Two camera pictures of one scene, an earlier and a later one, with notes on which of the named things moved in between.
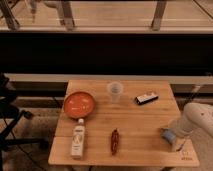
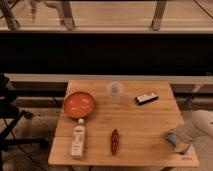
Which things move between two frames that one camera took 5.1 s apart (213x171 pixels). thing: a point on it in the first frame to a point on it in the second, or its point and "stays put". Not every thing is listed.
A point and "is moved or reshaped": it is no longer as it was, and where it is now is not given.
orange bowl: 79,104 stays put
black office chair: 9,114 stays put
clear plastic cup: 115,89 stays put
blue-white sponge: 168,135 is moved or reshaped
